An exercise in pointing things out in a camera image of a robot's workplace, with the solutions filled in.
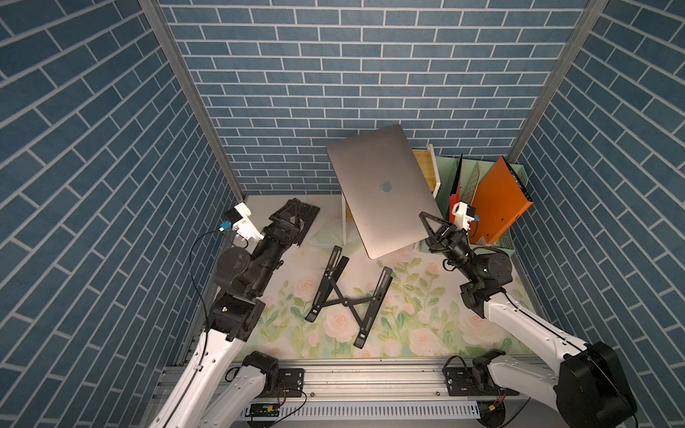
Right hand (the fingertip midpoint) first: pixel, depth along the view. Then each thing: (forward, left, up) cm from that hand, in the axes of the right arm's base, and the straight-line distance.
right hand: (425, 222), depth 61 cm
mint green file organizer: (+41, -25, -17) cm, 51 cm away
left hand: (-1, +27, +4) cm, 27 cm away
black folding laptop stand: (-2, +25, -39) cm, 46 cm away
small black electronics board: (-36, +39, -42) cm, 67 cm away
